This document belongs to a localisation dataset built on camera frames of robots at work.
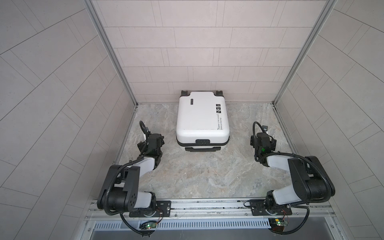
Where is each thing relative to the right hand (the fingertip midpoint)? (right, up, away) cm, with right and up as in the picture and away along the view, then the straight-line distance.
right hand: (261, 136), depth 94 cm
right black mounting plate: (-11, -31, -23) cm, 40 cm away
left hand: (-68, +1, -3) cm, 68 cm away
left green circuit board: (-62, -35, -29) cm, 77 cm away
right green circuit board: (-3, -37, -26) cm, 45 cm away
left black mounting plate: (-57, -32, -23) cm, 69 cm away
